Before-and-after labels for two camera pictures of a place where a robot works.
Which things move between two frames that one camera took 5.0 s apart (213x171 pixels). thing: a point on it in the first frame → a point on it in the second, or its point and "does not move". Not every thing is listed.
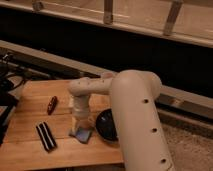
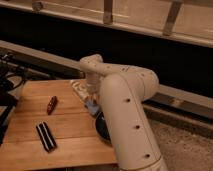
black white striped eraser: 46,136 does not move
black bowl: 106,126 does not move
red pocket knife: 52,105 does not move
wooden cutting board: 38,129 does not move
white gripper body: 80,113 → 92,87
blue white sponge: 83,134 → 92,107
